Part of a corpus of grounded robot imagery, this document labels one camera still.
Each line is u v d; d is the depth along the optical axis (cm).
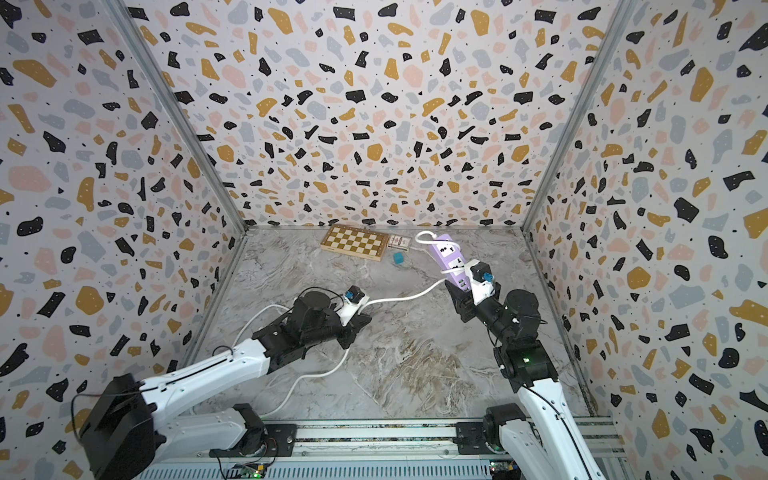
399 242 116
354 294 67
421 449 73
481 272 57
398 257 111
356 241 114
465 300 63
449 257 67
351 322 69
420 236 70
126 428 39
